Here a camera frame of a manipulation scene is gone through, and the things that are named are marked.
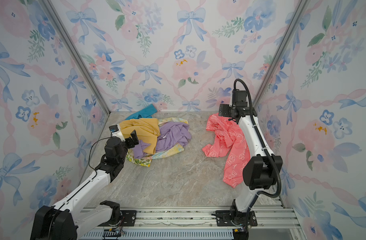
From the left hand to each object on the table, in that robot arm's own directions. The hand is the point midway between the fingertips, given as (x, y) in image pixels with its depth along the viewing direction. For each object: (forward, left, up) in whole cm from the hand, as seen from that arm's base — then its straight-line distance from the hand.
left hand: (127, 131), depth 81 cm
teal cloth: (+35, 0, -20) cm, 40 cm away
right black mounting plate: (-38, -53, -14) cm, 67 cm away
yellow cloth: (+10, -7, -11) cm, 16 cm away
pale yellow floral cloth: (-7, -7, -21) cm, 23 cm away
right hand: (+14, -57, +4) cm, 58 cm away
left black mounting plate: (-38, -3, -23) cm, 44 cm away
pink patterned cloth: (+6, -60, -17) cm, 63 cm away
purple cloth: (+13, -22, -19) cm, 31 cm away
